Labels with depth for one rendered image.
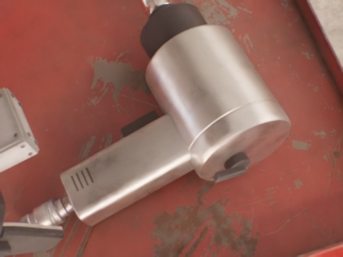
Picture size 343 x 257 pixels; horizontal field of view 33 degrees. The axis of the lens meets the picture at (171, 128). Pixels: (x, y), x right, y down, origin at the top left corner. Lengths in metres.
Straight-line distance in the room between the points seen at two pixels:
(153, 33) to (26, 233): 0.23
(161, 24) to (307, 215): 0.22
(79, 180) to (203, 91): 0.13
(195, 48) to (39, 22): 0.21
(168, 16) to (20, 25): 0.18
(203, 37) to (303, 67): 0.14
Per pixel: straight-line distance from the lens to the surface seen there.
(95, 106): 0.58
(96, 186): 0.51
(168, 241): 0.54
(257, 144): 0.50
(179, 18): 0.54
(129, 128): 0.53
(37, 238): 0.41
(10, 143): 0.36
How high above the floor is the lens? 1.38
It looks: 68 degrees down
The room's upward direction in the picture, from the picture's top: straight up
